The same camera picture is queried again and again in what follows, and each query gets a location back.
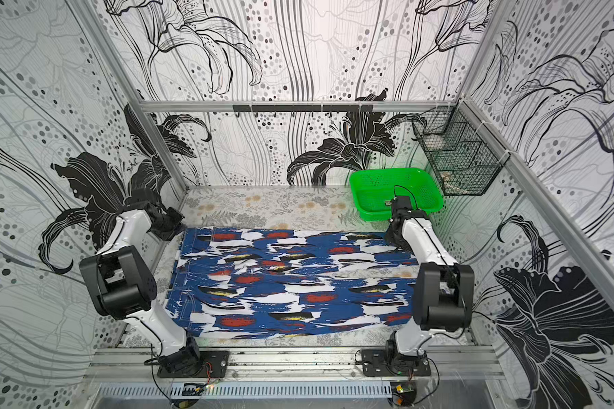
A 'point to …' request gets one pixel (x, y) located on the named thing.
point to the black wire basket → (464, 152)
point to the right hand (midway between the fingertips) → (408, 240)
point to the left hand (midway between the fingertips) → (190, 225)
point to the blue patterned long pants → (263, 283)
